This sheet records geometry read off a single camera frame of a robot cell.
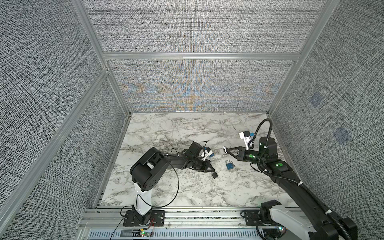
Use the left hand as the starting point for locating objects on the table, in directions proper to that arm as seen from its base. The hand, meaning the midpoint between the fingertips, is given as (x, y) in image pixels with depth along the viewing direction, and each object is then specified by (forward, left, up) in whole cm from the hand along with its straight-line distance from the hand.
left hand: (214, 171), depth 86 cm
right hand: (+3, -5, +18) cm, 19 cm away
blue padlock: (+4, -10, -2) cm, 11 cm away
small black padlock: (-1, 0, -2) cm, 2 cm away
